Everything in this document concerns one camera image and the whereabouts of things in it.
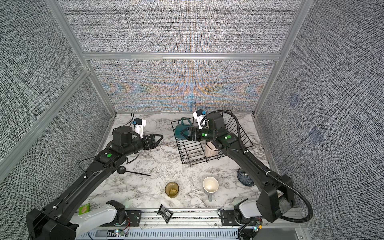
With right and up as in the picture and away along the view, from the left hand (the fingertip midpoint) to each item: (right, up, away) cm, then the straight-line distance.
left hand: (159, 136), depth 74 cm
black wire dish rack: (+17, -12, +23) cm, 32 cm away
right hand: (+13, +3, +1) cm, 14 cm away
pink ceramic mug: (+27, -9, +14) cm, 32 cm away
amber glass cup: (+5, -29, +8) cm, 31 cm away
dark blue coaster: (+46, -25, +11) cm, 54 cm away
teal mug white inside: (+10, +5, 0) cm, 11 cm away
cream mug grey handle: (+26, -27, +7) cm, 38 cm away
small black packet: (+4, -38, -1) cm, 38 cm away
